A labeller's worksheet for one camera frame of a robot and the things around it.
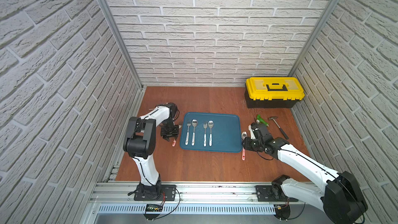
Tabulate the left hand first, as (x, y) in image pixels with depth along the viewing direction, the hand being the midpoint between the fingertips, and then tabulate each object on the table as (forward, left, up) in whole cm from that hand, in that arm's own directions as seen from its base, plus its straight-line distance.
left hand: (170, 136), depth 91 cm
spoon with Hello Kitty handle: (+9, -14, 0) cm, 17 cm away
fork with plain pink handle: (-4, -2, -1) cm, 5 cm away
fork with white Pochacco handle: (+7, -21, -1) cm, 22 cm away
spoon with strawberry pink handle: (0, -45, +1) cm, 45 cm away
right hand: (-6, -44, +4) cm, 45 cm away
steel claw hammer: (+2, -70, 0) cm, 70 cm away
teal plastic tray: (+6, -30, -5) cm, 31 cm away
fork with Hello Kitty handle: (+9, -10, 0) cm, 14 cm away
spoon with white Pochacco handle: (+8, -25, 0) cm, 26 cm away
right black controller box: (-38, -56, 0) cm, 68 cm away
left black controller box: (-35, +5, -5) cm, 36 cm away
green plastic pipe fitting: (+11, -57, +2) cm, 58 cm away
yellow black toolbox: (+22, -65, +16) cm, 70 cm away
